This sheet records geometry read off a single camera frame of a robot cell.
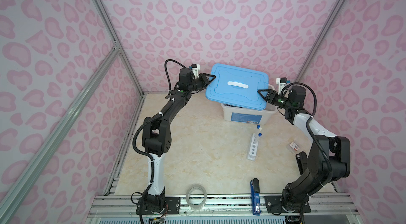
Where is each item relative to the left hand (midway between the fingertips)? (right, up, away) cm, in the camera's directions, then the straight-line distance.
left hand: (217, 74), depth 86 cm
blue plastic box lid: (+11, -6, 0) cm, 13 cm away
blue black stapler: (+17, -58, -12) cm, 61 cm away
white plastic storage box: (+11, -22, +11) cm, 27 cm away
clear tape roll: (-11, -62, -14) cm, 65 cm away
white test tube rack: (+20, -40, +3) cm, 45 cm away
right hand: (+24, -9, -2) cm, 25 cm away
